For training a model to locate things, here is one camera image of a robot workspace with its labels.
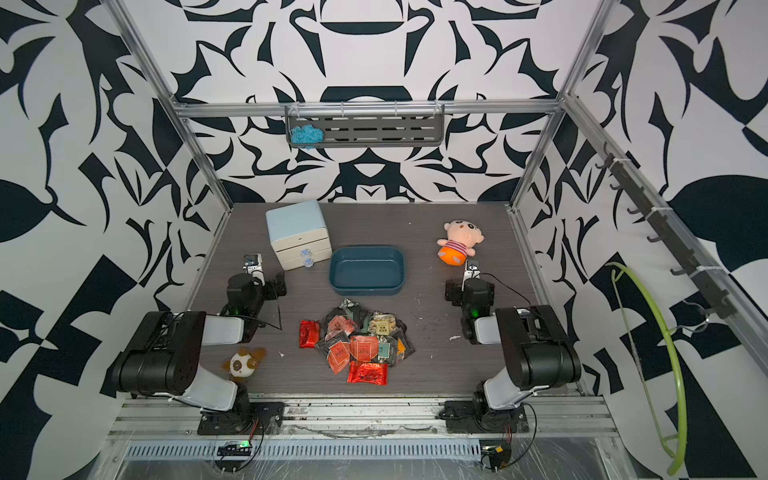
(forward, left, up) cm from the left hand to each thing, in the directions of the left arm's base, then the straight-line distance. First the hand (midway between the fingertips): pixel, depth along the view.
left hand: (261, 268), depth 94 cm
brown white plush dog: (-27, 0, -3) cm, 28 cm away
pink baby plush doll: (+9, -65, 0) cm, 65 cm away
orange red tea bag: (-26, -25, -6) cm, 36 cm away
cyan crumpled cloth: (+29, -16, +28) cm, 43 cm away
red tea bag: (-30, -33, -6) cm, 45 cm away
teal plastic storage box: (+1, -33, -5) cm, 33 cm away
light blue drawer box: (+7, -12, +7) cm, 16 cm away
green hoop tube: (-46, -86, +23) cm, 100 cm away
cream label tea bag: (-18, -37, -4) cm, 41 cm away
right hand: (-4, -64, -3) cm, 64 cm away
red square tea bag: (-24, -32, -4) cm, 40 cm away
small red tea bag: (-20, -16, -4) cm, 26 cm away
